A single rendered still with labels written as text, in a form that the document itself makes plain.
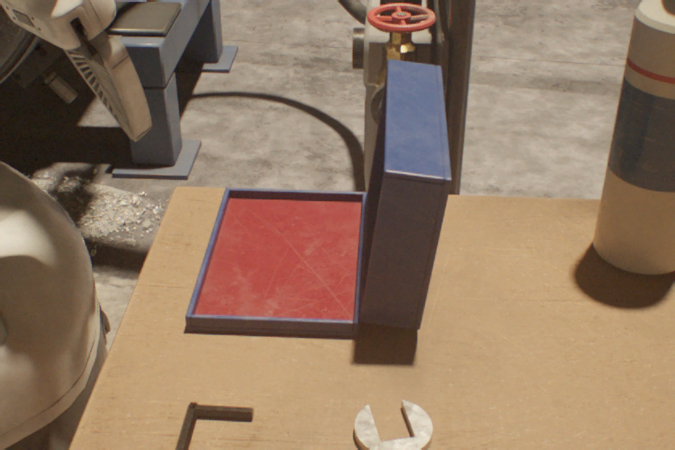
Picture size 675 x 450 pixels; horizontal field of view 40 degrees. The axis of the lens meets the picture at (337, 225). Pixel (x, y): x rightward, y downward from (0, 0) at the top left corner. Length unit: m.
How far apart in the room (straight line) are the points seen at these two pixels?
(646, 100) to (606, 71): 1.60
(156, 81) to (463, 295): 1.11
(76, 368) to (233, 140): 1.01
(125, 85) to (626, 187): 0.40
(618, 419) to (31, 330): 0.51
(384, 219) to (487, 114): 1.42
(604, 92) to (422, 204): 1.59
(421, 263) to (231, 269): 0.15
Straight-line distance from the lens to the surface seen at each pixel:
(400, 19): 0.98
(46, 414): 0.88
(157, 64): 1.64
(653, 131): 0.61
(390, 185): 0.52
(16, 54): 1.37
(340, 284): 0.62
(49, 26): 0.73
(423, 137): 0.56
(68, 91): 1.47
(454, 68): 0.96
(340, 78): 2.08
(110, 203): 1.65
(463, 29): 0.94
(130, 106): 0.80
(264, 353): 0.57
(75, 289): 0.91
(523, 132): 1.88
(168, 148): 1.71
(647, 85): 0.60
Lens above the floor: 0.85
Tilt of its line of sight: 33 degrees down
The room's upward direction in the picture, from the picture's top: straight up
